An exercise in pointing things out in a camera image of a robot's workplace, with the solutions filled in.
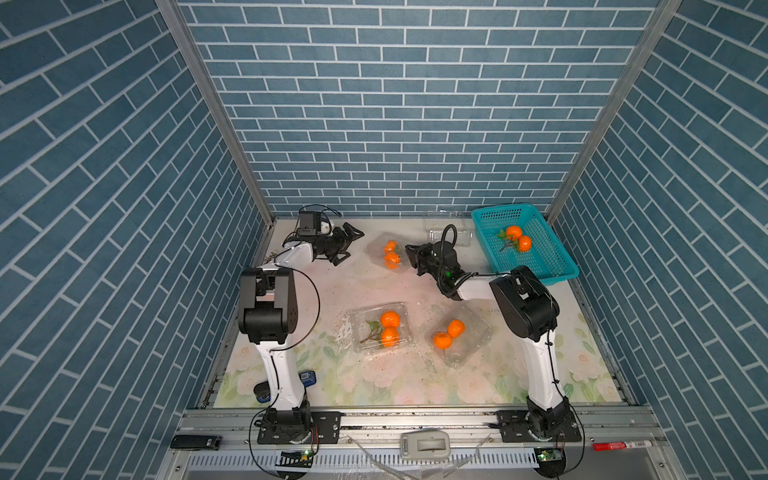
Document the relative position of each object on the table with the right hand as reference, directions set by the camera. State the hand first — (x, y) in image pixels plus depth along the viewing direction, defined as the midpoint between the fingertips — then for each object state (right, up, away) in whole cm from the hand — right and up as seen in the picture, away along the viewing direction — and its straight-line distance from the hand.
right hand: (405, 246), depth 98 cm
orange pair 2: (-6, -25, -12) cm, 28 cm away
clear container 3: (-16, -25, -7) cm, 31 cm away
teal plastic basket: (+52, -3, +8) cm, 52 cm away
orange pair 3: (+11, -27, -13) cm, 32 cm away
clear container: (-11, -2, +10) cm, 14 cm away
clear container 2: (+14, +10, +25) cm, 30 cm away
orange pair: (-5, -4, +2) cm, 6 cm away
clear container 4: (+17, -30, -10) cm, 36 cm away
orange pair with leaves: (+41, +4, +14) cm, 44 cm away
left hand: (-13, +2, -1) cm, 14 cm away
